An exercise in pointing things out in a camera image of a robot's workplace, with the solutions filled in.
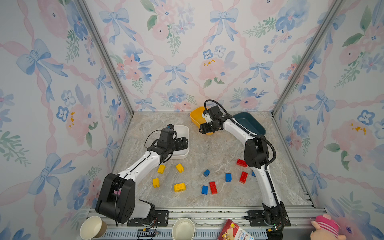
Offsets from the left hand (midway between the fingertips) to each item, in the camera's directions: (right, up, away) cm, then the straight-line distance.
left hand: (183, 140), depth 87 cm
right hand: (+13, +7, +16) cm, 22 cm away
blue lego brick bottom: (+12, -27, -5) cm, 30 cm away
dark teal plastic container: (+46, +13, +27) cm, 55 cm away
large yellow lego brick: (-1, -25, -6) cm, 26 cm away
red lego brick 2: (+17, -26, -5) cm, 32 cm away
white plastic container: (-2, +5, +18) cm, 19 cm away
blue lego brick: (+26, -22, -1) cm, 34 cm away
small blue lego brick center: (+14, -19, +1) cm, 24 cm away
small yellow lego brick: (-2, -17, +1) cm, 17 cm away
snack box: (+24, -40, -20) cm, 50 cm away
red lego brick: (+35, -22, -1) cm, 41 cm away
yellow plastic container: (+8, +15, +23) cm, 28 cm away
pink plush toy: (+65, -38, -21) cm, 78 cm away
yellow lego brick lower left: (-15, -23, -4) cm, 28 cm away
